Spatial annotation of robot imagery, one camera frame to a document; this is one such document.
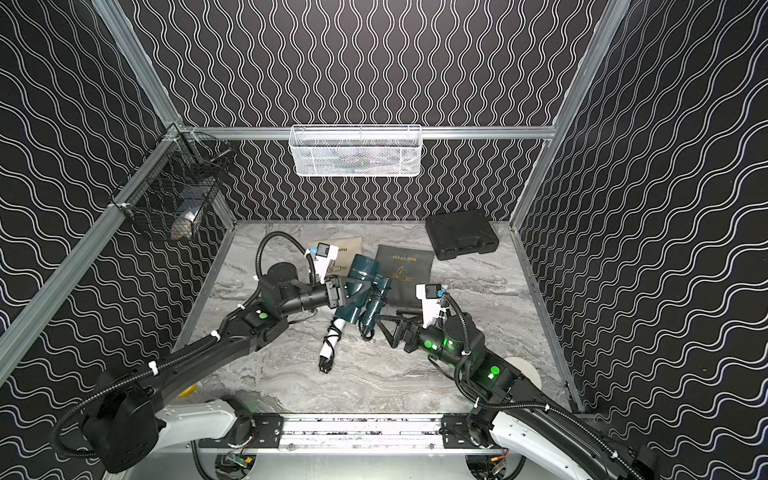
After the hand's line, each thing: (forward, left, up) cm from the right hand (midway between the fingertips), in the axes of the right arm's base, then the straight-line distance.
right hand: (387, 314), depth 68 cm
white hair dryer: (+3, +17, -21) cm, 27 cm away
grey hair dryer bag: (+32, -6, -25) cm, 41 cm away
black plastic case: (+46, -27, -21) cm, 58 cm away
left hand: (+6, +5, +5) cm, 9 cm away
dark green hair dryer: (+8, +5, +6) cm, 12 cm away
